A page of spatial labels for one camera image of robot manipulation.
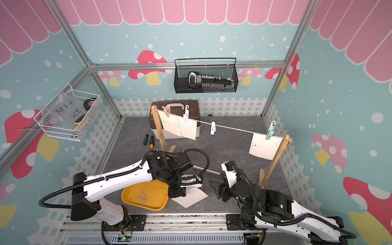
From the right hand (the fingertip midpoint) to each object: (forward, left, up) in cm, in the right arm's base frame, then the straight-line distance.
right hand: (213, 181), depth 64 cm
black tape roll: (+39, +65, +12) cm, 77 cm away
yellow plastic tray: (+1, +31, -21) cm, 38 cm away
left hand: (-4, +15, -7) cm, 17 cm away
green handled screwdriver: (+41, +44, -22) cm, 64 cm away
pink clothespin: (0, +37, -21) cm, 42 cm away
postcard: (-4, +9, -6) cm, 11 cm away
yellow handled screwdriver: (+34, +39, -21) cm, 56 cm away
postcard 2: (-5, +13, -11) cm, 18 cm away
